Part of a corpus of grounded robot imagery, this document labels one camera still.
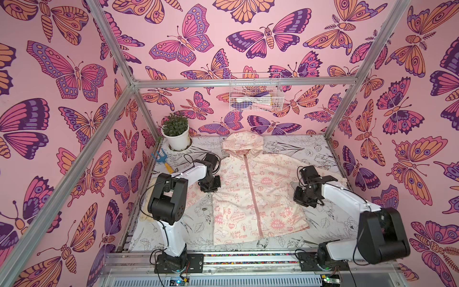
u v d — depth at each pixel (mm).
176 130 1030
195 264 732
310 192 670
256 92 965
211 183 834
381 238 421
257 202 914
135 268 732
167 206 508
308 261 730
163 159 1095
